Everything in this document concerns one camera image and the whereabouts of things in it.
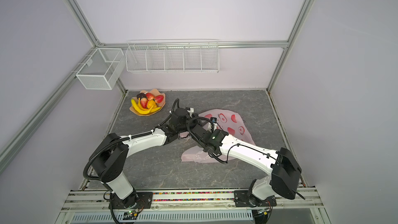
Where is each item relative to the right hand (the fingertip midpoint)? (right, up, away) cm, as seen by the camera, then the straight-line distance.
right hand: (207, 140), depth 80 cm
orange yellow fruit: (-39, +20, +26) cm, 51 cm away
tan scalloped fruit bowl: (-39, +28, +34) cm, 59 cm away
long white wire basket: (-22, +50, +19) cm, 58 cm away
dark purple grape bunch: (-47, +25, +28) cm, 60 cm away
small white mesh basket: (-68, +42, +19) cm, 82 cm away
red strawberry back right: (-34, +23, +28) cm, 50 cm away
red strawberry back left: (-42, +25, +31) cm, 58 cm away
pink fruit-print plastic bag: (+15, +8, +16) cm, 24 cm away
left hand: (+2, +9, 0) cm, 10 cm away
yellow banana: (-45, +15, +24) cm, 53 cm away
